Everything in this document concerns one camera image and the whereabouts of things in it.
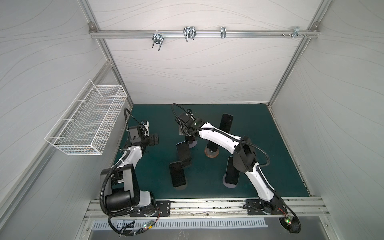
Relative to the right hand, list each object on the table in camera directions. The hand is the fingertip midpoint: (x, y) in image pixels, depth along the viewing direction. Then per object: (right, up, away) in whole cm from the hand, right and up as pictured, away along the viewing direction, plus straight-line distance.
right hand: (189, 124), depth 93 cm
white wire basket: (-47, +1, -24) cm, 53 cm away
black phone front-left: (-6, -25, -16) cm, 30 cm away
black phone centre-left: (-3, -14, -12) cm, 19 cm away
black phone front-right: (+21, -23, -23) cm, 39 cm away
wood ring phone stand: (+14, -19, +1) cm, 23 cm away
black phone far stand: (+24, +1, +2) cm, 24 cm away
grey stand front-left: (-3, -32, -15) cm, 36 cm away
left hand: (-24, -6, 0) cm, 24 cm away
